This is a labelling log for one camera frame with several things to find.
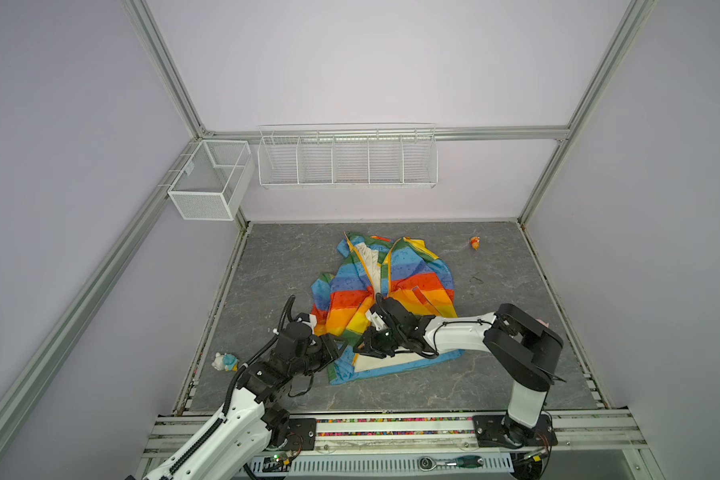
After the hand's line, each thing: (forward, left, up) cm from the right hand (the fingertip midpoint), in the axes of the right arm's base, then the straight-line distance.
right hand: (354, 354), depth 84 cm
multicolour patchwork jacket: (+29, -17, 0) cm, 33 cm away
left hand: (-1, +2, +7) cm, 7 cm away
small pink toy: (+11, -57, -2) cm, 58 cm away
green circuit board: (-25, +18, -5) cm, 31 cm away
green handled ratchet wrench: (-25, -27, -2) cm, 37 cm away
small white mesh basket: (+52, +49, +21) cm, 75 cm away
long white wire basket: (+55, +3, +29) cm, 62 cm away
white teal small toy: (-3, +35, +1) cm, 35 cm away
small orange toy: (+43, -44, -2) cm, 62 cm away
